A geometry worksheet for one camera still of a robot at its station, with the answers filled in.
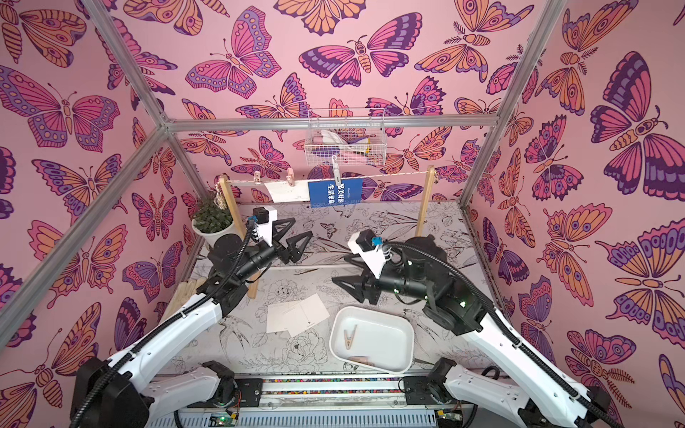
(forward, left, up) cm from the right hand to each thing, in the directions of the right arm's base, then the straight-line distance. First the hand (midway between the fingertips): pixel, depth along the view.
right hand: (343, 264), depth 58 cm
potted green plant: (+30, +48, -20) cm, 60 cm away
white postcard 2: (+1, +24, -38) cm, 44 cm away
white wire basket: (+57, -2, -4) cm, 58 cm away
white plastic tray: (-4, -8, -37) cm, 38 cm away
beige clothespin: (-5, -1, -35) cm, 36 cm away
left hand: (+14, +11, -4) cm, 18 cm away
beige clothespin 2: (-11, -5, -35) cm, 37 cm away
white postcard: (+3, +14, -36) cm, 39 cm away
